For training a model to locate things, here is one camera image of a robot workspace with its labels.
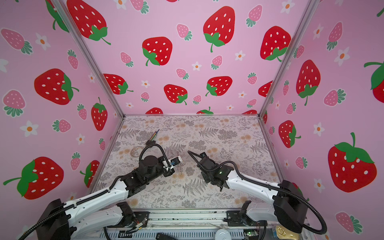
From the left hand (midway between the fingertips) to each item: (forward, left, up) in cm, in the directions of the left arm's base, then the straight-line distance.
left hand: (176, 156), depth 77 cm
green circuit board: (-32, -38, -18) cm, 53 cm away
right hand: (-3, -17, -11) cm, 20 cm away
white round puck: (-32, -23, -13) cm, 42 cm away
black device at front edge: (-33, +6, -18) cm, 38 cm away
